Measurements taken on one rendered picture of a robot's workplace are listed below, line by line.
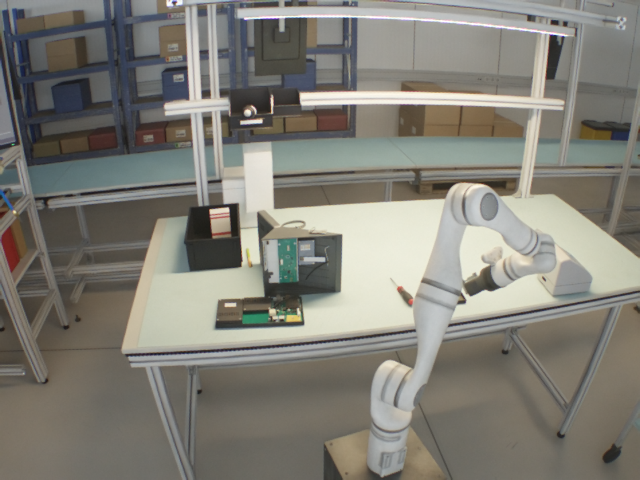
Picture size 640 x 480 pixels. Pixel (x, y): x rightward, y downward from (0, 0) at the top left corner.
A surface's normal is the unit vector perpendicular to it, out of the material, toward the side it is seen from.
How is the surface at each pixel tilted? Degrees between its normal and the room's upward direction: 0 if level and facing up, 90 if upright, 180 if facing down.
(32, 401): 0
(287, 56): 98
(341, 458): 0
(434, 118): 90
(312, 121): 90
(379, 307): 0
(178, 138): 90
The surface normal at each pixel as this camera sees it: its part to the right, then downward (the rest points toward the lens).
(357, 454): 0.00, -0.88
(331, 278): -0.27, 0.44
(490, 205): 0.48, 0.11
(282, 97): 0.16, 0.50
